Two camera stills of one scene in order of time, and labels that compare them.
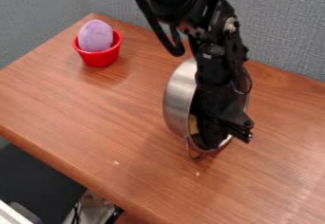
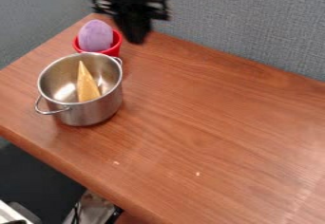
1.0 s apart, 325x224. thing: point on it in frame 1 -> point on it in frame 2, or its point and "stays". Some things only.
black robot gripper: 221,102 -> 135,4
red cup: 106,57 stays
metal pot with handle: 177,102 -> 81,88
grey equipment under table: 93,210 stays
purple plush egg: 96,35 stays
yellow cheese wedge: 193,124 -> 88,90
